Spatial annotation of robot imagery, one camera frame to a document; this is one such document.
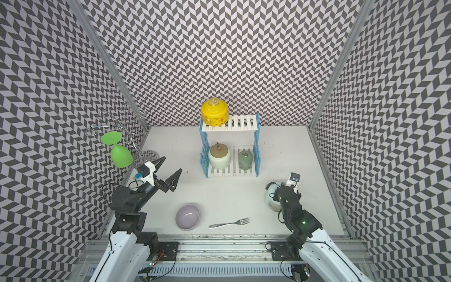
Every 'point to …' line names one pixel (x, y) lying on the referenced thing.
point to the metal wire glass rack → (127, 123)
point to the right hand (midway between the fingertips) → (283, 186)
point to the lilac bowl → (187, 217)
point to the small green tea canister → (245, 158)
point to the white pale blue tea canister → (275, 205)
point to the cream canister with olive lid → (219, 157)
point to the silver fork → (242, 221)
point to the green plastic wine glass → (120, 155)
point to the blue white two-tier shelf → (236, 123)
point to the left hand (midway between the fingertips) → (172, 164)
